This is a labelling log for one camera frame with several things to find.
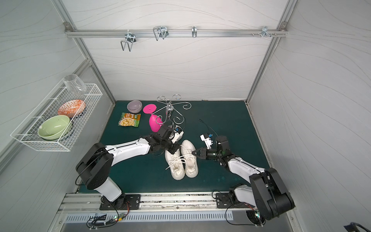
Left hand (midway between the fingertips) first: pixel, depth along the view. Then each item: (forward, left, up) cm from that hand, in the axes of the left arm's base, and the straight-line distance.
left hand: (180, 146), depth 87 cm
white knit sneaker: (-9, +2, -1) cm, 10 cm away
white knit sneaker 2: (-9, -6, -1) cm, 11 cm away
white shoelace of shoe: (-10, +4, 0) cm, 10 cm away
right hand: (-5, -8, +2) cm, 9 cm away
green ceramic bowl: (-6, +54, +28) cm, 61 cm away
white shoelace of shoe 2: (-6, -5, 0) cm, 7 cm away
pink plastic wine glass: (+10, +15, +10) cm, 21 cm away
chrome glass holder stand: (+12, +5, +21) cm, 25 cm away
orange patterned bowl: (+6, +54, +27) cm, 60 cm away
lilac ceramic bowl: (+36, +39, -3) cm, 53 cm away
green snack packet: (+24, +41, -5) cm, 48 cm away
